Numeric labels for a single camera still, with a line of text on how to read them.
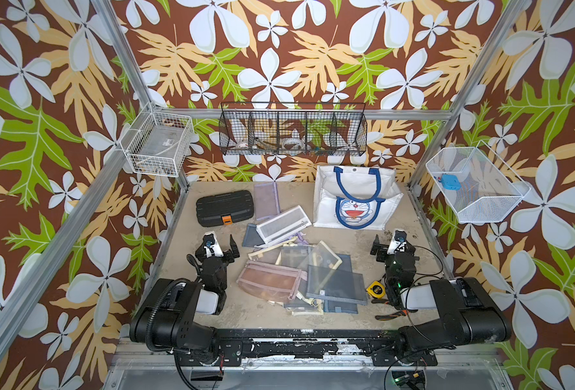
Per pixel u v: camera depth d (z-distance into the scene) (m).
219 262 0.69
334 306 0.82
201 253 0.78
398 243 0.75
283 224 1.04
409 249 0.83
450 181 0.86
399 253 0.77
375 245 0.84
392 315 0.81
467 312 0.45
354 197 0.86
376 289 0.85
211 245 0.74
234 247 0.82
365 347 0.75
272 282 0.84
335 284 0.86
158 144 0.86
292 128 0.96
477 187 0.82
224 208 1.04
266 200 1.15
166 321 0.42
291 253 0.91
